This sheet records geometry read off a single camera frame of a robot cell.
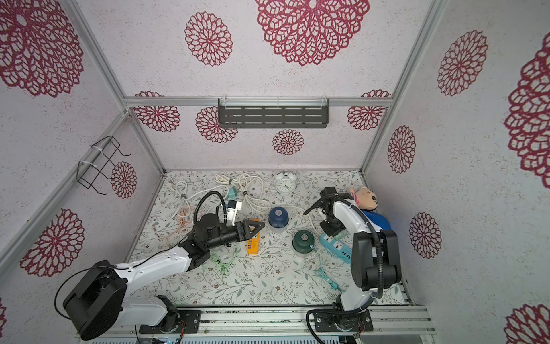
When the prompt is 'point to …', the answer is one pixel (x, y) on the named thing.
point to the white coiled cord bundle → (233, 184)
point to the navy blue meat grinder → (278, 217)
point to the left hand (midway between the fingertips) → (262, 227)
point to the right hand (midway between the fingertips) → (337, 227)
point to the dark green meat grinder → (301, 241)
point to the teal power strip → (337, 246)
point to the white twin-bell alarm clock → (285, 181)
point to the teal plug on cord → (233, 193)
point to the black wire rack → (87, 173)
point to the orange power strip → (253, 244)
